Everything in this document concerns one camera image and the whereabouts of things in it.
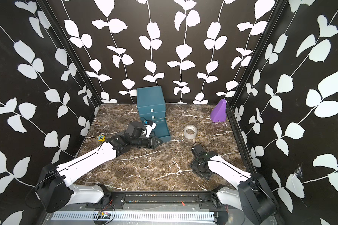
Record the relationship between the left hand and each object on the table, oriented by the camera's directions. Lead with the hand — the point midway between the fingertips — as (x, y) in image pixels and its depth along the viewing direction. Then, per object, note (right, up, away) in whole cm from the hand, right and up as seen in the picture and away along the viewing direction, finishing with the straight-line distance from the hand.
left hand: (161, 140), depth 76 cm
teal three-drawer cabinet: (-8, +20, +19) cm, 29 cm away
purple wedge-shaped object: (+40, +16, +26) cm, 50 cm away
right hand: (+20, -19, +9) cm, 29 cm away
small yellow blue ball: (-45, -2, +22) cm, 50 cm away
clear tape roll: (+19, +2, +28) cm, 34 cm away
